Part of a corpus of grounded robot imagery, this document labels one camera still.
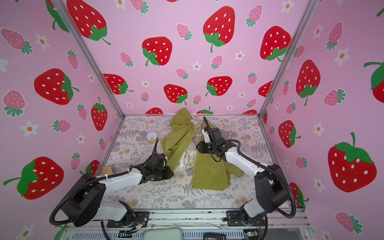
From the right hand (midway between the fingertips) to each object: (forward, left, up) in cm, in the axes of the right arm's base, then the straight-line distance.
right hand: (196, 146), depth 86 cm
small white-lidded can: (+9, +33, -8) cm, 35 cm away
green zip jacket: (+4, +15, -6) cm, 17 cm away
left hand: (-13, +13, -12) cm, 22 cm away
